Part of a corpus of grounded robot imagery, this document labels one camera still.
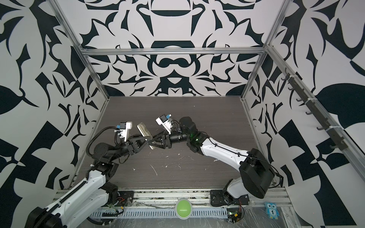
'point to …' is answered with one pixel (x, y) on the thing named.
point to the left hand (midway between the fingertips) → (151, 136)
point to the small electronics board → (234, 214)
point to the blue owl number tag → (271, 209)
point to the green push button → (183, 208)
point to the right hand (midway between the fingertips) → (151, 143)
